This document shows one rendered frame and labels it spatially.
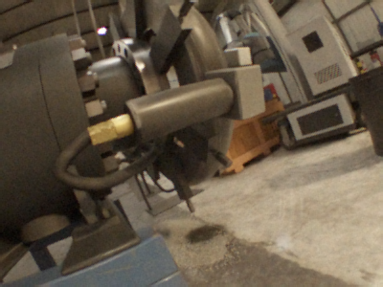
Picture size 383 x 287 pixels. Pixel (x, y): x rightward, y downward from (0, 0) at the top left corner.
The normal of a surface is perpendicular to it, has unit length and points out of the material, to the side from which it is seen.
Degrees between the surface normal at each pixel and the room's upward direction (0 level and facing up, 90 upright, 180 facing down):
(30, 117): 100
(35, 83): 87
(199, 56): 97
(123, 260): 90
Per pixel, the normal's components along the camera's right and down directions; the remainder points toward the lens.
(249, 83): 0.54, 0.20
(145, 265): 0.43, -0.17
